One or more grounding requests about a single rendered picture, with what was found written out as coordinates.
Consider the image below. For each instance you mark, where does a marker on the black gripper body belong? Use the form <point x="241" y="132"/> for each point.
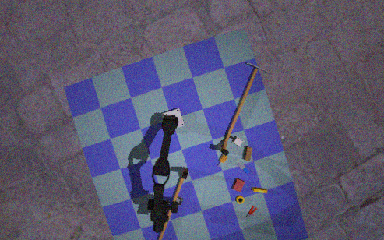
<point x="173" y="207"/>

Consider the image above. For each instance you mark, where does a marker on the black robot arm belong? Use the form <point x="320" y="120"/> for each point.
<point x="159" y="214"/>

